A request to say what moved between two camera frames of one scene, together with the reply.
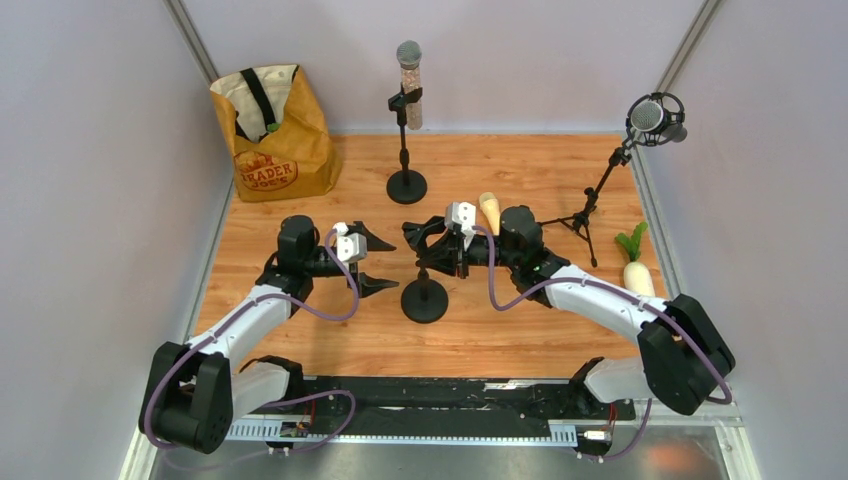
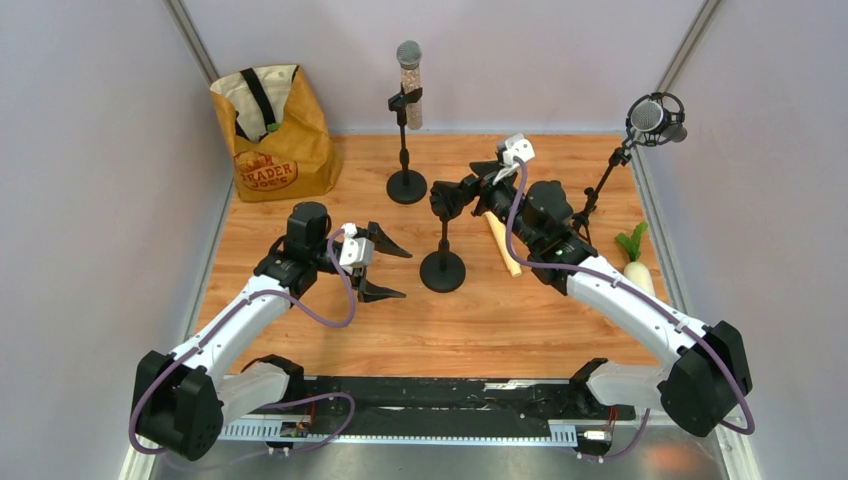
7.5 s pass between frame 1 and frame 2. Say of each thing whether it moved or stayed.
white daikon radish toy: stayed
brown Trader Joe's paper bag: stayed
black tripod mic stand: stayed
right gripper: moved
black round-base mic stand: moved
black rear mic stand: stayed
